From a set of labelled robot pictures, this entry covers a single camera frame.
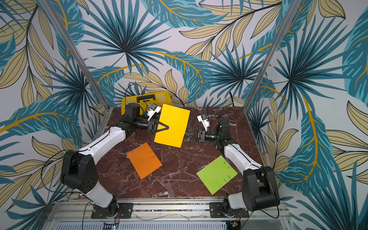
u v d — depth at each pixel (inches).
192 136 29.6
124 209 29.0
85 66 36.4
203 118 28.3
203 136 27.2
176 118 28.8
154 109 27.6
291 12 27.7
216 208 29.0
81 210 29.4
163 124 28.7
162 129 28.9
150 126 26.8
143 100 39.6
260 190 16.9
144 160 34.7
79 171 17.3
